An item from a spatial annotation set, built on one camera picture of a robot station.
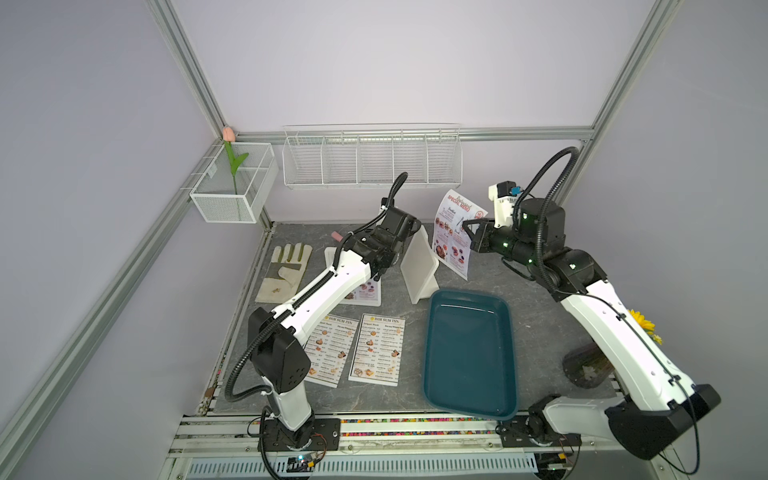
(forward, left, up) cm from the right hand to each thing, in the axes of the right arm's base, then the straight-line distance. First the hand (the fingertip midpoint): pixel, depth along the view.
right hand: (463, 222), depth 67 cm
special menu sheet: (0, +2, -7) cm, 7 cm away
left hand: (+6, +18, -12) cm, 23 cm away
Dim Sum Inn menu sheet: (-14, +36, -39) cm, 55 cm away
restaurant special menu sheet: (+2, +24, -33) cm, 41 cm away
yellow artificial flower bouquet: (-19, -41, -14) cm, 48 cm away
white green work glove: (+12, +55, -38) cm, 68 cm away
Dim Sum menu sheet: (-16, +21, -38) cm, 46 cm away
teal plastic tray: (-18, -6, -39) cm, 43 cm away
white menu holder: (+10, +7, -31) cm, 33 cm away
